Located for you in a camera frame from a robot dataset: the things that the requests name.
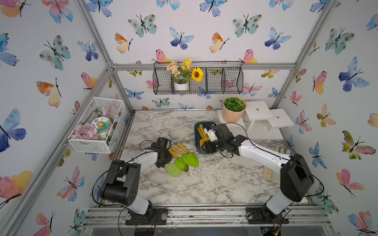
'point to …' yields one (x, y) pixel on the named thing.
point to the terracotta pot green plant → (233, 108)
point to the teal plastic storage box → (197, 135)
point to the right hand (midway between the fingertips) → (205, 145)
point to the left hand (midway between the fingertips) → (170, 157)
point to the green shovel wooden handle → (173, 169)
